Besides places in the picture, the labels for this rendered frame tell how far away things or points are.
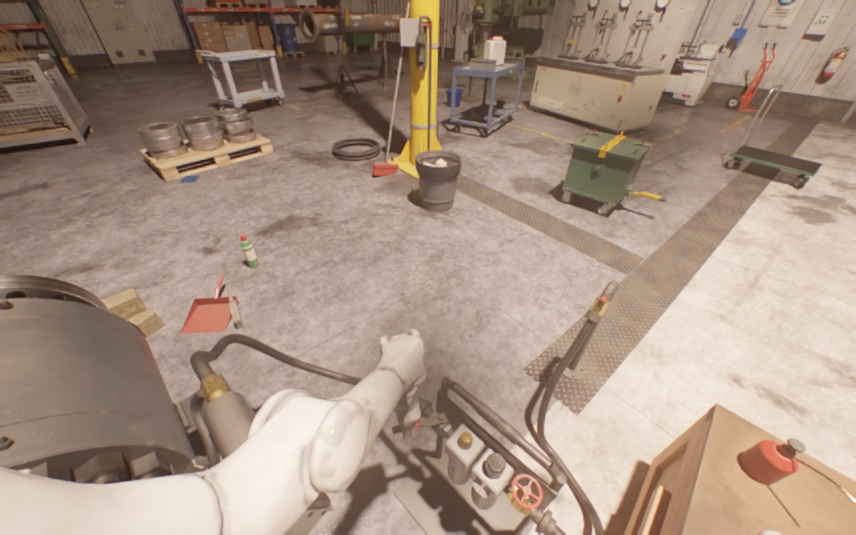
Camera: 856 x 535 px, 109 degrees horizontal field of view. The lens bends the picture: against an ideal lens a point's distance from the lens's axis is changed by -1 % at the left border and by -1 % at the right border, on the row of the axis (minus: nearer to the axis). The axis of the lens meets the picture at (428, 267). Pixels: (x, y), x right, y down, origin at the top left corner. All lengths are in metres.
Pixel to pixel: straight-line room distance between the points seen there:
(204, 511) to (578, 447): 1.46
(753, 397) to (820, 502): 0.92
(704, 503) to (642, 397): 0.79
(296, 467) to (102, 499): 0.14
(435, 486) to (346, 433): 1.09
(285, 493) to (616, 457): 1.46
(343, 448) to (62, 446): 0.57
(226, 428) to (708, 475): 1.13
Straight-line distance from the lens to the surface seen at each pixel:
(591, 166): 3.10
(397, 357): 0.56
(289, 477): 0.33
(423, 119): 3.58
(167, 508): 0.27
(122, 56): 15.78
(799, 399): 2.37
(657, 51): 6.18
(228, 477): 0.31
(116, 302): 2.29
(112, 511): 0.25
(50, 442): 0.84
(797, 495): 1.32
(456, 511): 1.41
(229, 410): 0.73
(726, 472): 1.23
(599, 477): 1.59
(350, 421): 0.36
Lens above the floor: 1.37
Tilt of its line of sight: 39 degrees down
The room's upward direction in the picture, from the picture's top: 1 degrees clockwise
